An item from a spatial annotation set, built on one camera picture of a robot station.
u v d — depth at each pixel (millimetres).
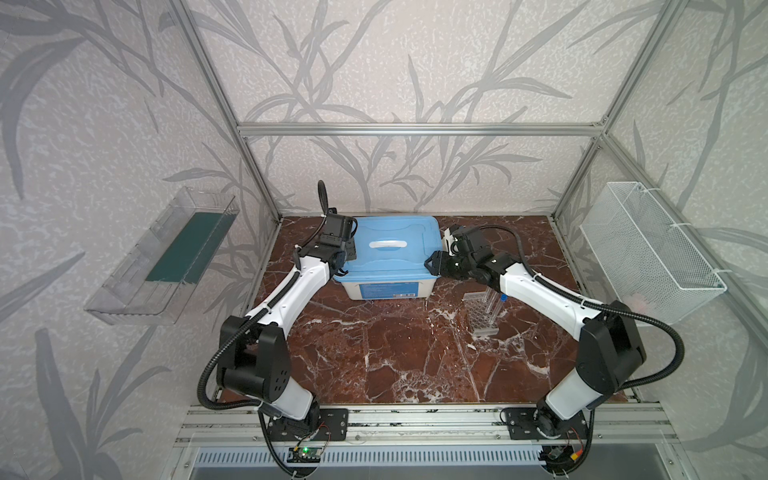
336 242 662
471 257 654
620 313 444
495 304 886
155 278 635
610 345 440
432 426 752
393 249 887
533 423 719
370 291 906
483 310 930
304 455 715
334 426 733
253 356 435
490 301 894
